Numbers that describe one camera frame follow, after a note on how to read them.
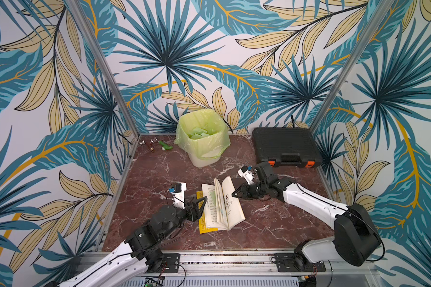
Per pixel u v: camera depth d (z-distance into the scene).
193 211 0.62
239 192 0.78
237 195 0.79
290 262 0.73
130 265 0.51
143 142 1.13
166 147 1.10
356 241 0.42
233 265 0.74
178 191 0.62
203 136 0.97
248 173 0.78
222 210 0.75
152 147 1.10
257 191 0.70
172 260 0.74
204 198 0.68
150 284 0.70
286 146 1.08
